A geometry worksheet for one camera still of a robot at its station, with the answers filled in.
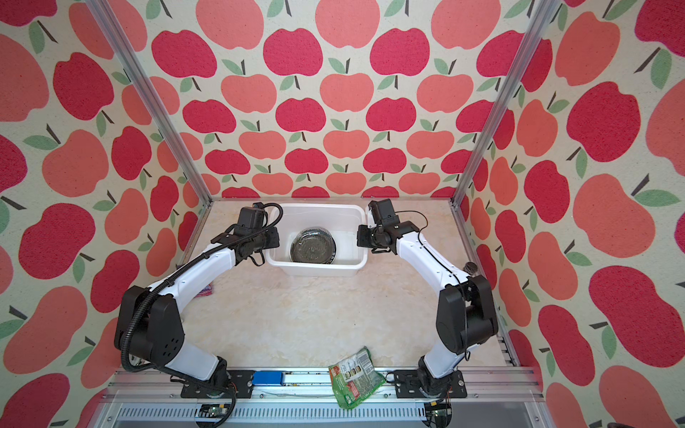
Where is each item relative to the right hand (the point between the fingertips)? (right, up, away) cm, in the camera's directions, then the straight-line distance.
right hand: (364, 236), depth 89 cm
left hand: (-29, 0, +2) cm, 29 cm away
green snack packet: (-4, -40, -14) cm, 42 cm away
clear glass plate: (-18, -4, +10) cm, 21 cm away
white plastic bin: (-8, +6, +13) cm, 16 cm away
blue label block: (-28, -39, -15) cm, 51 cm away
